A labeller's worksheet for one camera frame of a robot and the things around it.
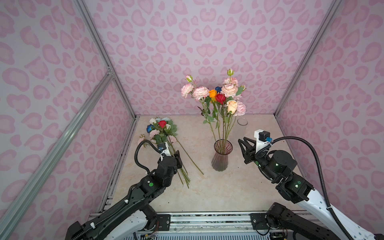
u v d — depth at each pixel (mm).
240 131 903
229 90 628
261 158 545
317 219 446
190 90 672
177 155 680
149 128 1070
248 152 562
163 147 641
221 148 818
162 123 1025
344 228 394
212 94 719
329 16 720
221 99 700
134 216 596
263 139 519
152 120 1068
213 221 750
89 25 735
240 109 663
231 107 612
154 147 609
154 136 1003
